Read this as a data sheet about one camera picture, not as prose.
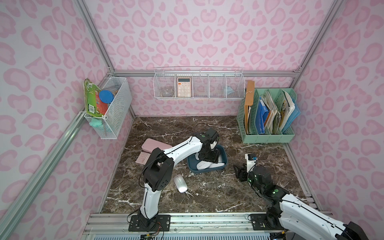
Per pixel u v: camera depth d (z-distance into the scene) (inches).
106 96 29.5
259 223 28.3
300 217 20.2
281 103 38.5
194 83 38.5
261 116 37.1
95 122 24.9
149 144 39.9
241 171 28.8
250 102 32.1
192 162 36.7
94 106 27.4
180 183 33.1
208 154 30.2
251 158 28.1
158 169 19.9
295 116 36.3
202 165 35.6
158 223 28.4
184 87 37.3
